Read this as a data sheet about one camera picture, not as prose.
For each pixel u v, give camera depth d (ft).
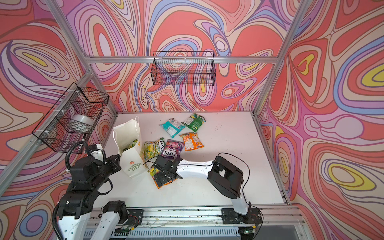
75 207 1.40
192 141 3.22
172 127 3.52
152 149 3.07
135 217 2.40
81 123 2.30
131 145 2.95
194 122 3.56
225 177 1.60
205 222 2.39
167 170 2.09
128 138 3.06
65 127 2.40
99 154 1.91
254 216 2.40
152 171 2.80
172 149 3.06
